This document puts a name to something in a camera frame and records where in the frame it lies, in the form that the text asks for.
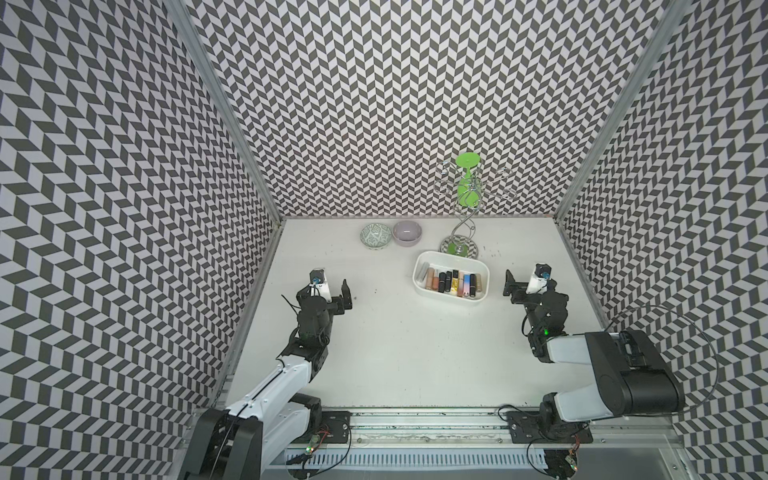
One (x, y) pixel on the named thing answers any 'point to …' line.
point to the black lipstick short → (448, 281)
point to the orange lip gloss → (435, 283)
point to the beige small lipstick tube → (479, 285)
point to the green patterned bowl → (375, 236)
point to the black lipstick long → (472, 285)
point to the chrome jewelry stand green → (469, 186)
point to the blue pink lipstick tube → (466, 285)
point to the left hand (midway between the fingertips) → (328, 283)
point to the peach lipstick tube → (429, 279)
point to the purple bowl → (407, 233)
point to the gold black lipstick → (455, 279)
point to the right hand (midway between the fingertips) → (522, 274)
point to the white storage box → (449, 260)
